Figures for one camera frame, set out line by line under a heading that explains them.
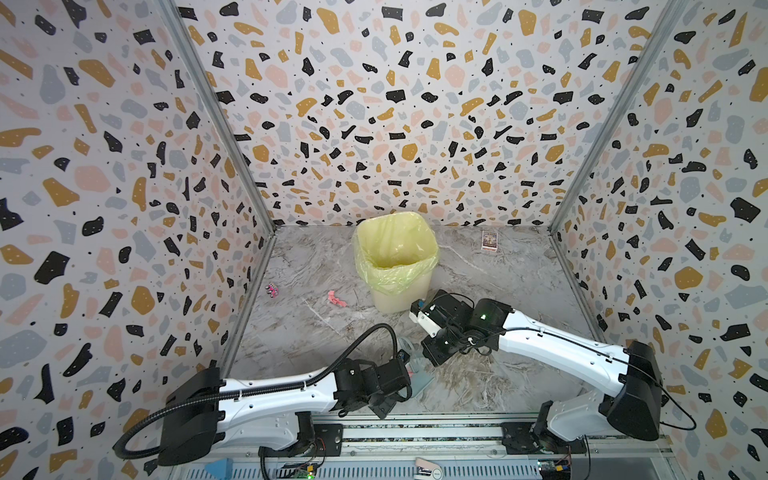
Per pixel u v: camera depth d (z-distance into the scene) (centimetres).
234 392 43
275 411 46
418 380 81
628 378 41
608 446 75
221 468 68
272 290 100
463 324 55
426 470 69
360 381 55
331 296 100
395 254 101
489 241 117
